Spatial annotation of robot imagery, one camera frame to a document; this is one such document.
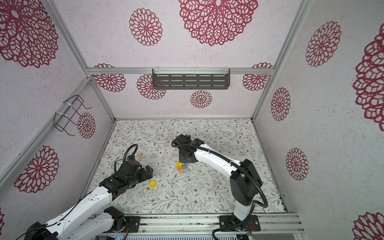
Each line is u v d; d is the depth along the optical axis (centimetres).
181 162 77
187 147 59
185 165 93
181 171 92
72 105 79
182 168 91
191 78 94
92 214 50
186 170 92
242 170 44
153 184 85
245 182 45
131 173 66
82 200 49
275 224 76
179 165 88
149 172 76
